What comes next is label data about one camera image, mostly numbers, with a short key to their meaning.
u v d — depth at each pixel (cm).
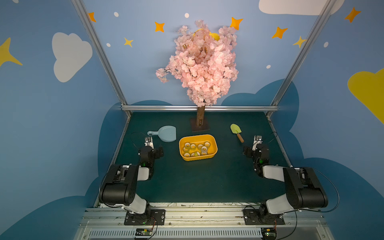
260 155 72
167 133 110
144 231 72
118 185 45
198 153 96
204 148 98
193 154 96
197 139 102
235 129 112
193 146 101
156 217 75
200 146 100
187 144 99
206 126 116
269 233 73
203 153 98
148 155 72
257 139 82
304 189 45
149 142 81
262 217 68
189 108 108
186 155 96
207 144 102
